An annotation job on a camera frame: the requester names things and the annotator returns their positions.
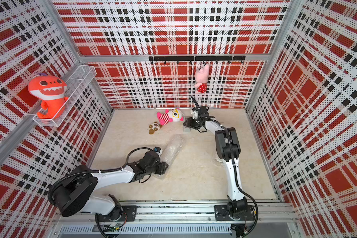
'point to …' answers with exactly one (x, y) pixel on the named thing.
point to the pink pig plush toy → (201, 76)
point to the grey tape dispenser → (186, 129)
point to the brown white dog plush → (154, 127)
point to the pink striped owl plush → (173, 115)
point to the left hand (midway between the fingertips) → (165, 165)
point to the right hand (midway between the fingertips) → (187, 123)
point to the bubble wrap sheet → (171, 149)
